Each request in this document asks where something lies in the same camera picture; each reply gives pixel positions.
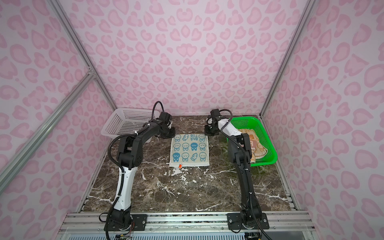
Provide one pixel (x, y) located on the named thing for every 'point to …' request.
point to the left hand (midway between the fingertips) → (175, 133)
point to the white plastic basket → (126, 121)
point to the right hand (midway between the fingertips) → (207, 131)
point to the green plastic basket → (248, 122)
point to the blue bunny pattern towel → (189, 150)
